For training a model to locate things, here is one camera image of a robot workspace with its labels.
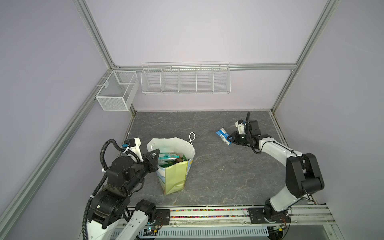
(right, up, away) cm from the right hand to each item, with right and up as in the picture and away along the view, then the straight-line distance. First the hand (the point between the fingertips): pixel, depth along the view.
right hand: (227, 137), depth 92 cm
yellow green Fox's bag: (-35, -12, -16) cm, 41 cm away
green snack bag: (-26, -11, -9) cm, 30 cm away
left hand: (-34, -4, -31) cm, 46 cm away
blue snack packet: (-2, +1, 0) cm, 2 cm away
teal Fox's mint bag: (-33, -8, -19) cm, 39 cm away
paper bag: (-30, -18, -21) cm, 41 cm away
